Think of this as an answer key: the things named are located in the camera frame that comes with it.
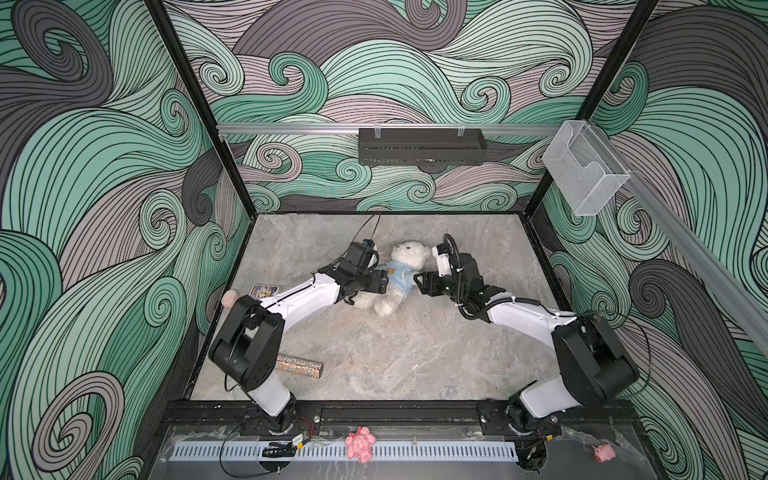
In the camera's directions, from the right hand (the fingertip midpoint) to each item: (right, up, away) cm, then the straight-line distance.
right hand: (422, 275), depth 89 cm
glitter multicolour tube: (-35, -23, -10) cm, 43 cm away
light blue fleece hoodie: (-7, 0, 0) cm, 7 cm away
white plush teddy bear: (-4, +4, +6) cm, 8 cm away
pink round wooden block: (-61, -8, +3) cm, 62 cm away
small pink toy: (+39, -38, -22) cm, 59 cm away
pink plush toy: (-18, -36, -23) cm, 46 cm away
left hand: (-13, 0, +1) cm, 14 cm away
